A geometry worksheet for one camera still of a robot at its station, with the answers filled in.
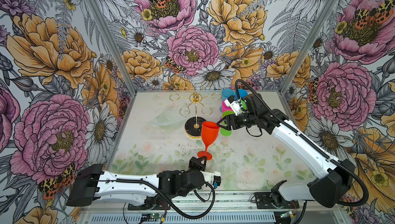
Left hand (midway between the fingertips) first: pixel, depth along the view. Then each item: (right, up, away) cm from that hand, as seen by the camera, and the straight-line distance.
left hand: (201, 156), depth 74 cm
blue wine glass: (+26, +31, +25) cm, 48 cm away
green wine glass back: (+14, +8, +25) cm, 30 cm away
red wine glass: (+4, +12, -3) cm, 13 cm away
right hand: (+10, +13, -2) cm, 17 cm away
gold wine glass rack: (-5, +11, +22) cm, 25 cm away
